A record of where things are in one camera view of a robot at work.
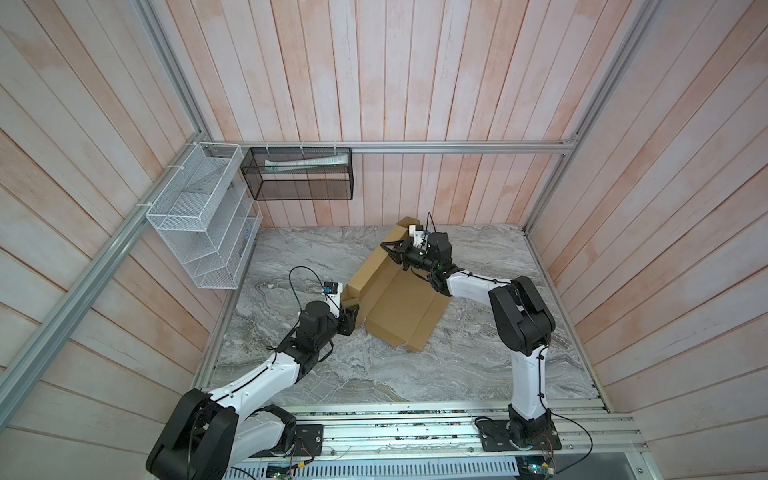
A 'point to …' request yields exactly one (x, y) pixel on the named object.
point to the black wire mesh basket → (299, 173)
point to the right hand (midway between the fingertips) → (378, 245)
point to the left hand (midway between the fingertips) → (352, 310)
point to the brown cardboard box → (395, 302)
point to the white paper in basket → (284, 165)
